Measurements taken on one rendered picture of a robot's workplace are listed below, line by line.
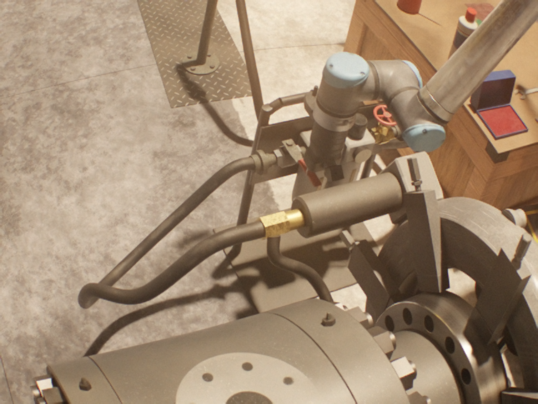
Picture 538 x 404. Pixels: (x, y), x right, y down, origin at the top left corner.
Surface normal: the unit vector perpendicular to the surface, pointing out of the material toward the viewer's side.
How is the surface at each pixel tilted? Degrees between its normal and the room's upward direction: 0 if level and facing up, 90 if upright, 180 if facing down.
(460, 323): 14
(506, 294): 90
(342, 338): 20
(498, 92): 84
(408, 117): 55
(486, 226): 40
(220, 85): 0
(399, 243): 90
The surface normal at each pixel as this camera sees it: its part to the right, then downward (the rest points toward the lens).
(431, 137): 0.25, 0.81
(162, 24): 0.15, -0.64
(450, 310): -0.04, -0.89
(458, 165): -0.89, 0.24
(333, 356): 0.06, -0.78
